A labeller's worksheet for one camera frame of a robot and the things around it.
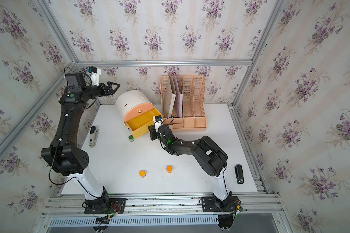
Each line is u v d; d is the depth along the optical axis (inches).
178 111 38.6
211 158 19.9
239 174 32.1
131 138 37.7
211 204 28.6
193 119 39.8
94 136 38.5
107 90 27.5
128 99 37.5
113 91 28.1
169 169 32.9
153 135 31.6
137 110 34.7
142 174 32.2
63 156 18.2
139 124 36.6
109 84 27.3
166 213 28.3
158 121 30.8
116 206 28.6
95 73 27.0
